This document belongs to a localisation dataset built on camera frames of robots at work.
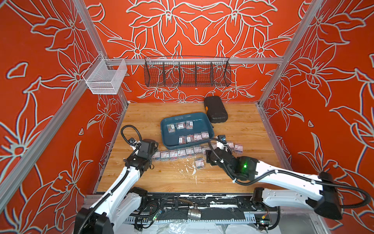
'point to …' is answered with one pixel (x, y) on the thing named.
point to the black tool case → (215, 109)
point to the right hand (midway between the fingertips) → (211, 149)
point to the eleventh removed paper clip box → (238, 148)
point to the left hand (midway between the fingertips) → (146, 147)
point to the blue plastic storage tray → (179, 130)
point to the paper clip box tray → (171, 128)
